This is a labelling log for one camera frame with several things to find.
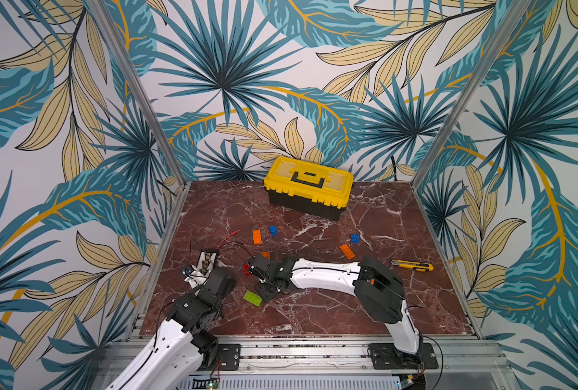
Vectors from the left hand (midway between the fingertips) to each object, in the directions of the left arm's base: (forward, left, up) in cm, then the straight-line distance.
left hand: (218, 287), depth 79 cm
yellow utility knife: (+12, -73, -7) cm, 74 cm away
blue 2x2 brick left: (+27, -16, -6) cm, 32 cm away
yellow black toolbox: (+38, -30, +9) cm, 49 cm away
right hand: (+2, -14, -7) cm, 16 cm away
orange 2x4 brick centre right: (+19, -46, -8) cm, 51 cm away
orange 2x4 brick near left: (+16, -14, -7) cm, 22 cm away
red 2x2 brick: (+1, -11, +13) cm, 17 cm away
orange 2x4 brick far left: (+25, -9, -8) cm, 28 cm away
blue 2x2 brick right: (+24, -50, -7) cm, 56 cm away
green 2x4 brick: (-1, -11, -7) cm, 13 cm away
